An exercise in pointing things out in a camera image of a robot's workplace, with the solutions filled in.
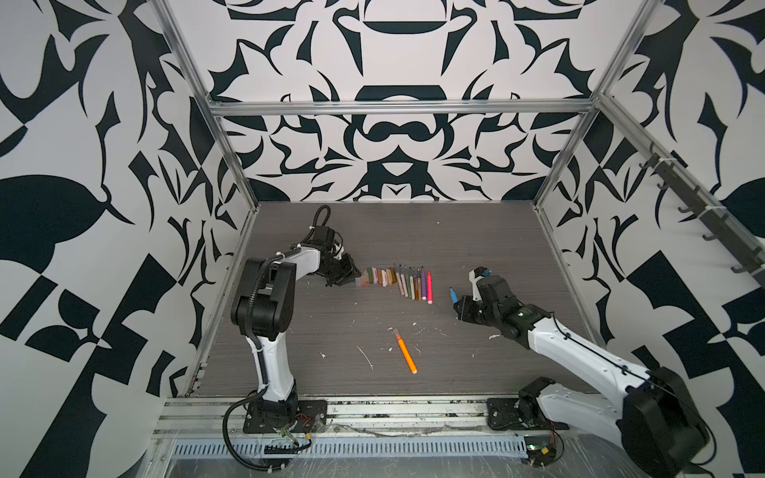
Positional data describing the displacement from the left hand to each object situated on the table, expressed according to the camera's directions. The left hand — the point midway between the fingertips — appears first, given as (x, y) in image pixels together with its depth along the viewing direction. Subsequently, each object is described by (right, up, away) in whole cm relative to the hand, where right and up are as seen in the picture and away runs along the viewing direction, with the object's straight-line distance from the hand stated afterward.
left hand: (360, 270), depth 98 cm
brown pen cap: (+11, -3, +1) cm, 12 cm away
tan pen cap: (+9, -2, +1) cm, 10 cm away
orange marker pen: (+14, -21, -13) cm, 29 cm away
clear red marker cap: (+1, -4, -1) cm, 4 cm away
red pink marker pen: (+22, -6, -2) cm, 23 cm away
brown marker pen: (+18, -4, +1) cm, 18 cm away
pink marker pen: (+14, -5, -1) cm, 15 cm away
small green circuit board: (+44, -39, -27) cm, 65 cm away
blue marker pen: (+28, -6, -9) cm, 30 cm away
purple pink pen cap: (+5, -2, +1) cm, 5 cm away
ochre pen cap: (+7, -2, +1) cm, 7 cm away
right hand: (+28, -8, -13) cm, 32 cm away
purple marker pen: (+20, -4, 0) cm, 21 cm away
